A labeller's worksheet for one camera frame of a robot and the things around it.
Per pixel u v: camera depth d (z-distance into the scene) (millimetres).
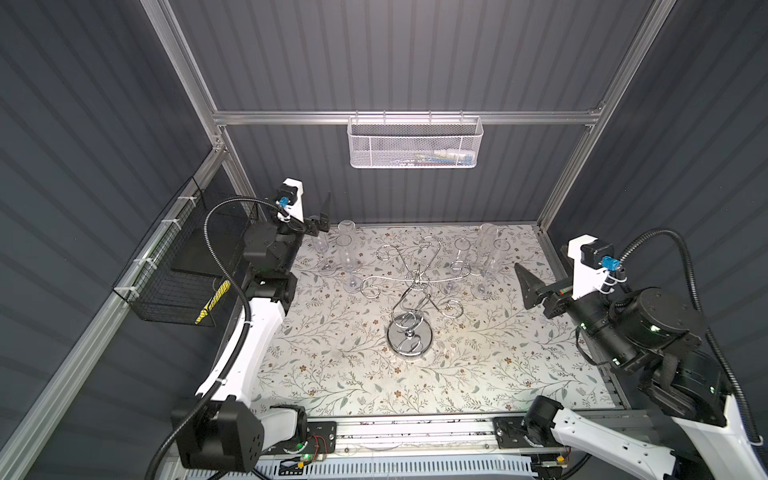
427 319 937
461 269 1073
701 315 410
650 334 340
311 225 616
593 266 394
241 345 450
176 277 709
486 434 754
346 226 944
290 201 543
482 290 1016
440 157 912
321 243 985
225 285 709
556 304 443
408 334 889
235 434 383
